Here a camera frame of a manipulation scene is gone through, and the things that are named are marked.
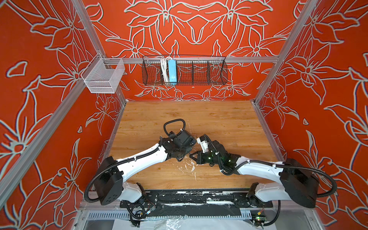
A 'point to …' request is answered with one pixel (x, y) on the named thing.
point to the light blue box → (172, 73)
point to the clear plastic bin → (102, 74)
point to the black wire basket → (190, 70)
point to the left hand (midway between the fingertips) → (191, 147)
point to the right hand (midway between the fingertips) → (187, 157)
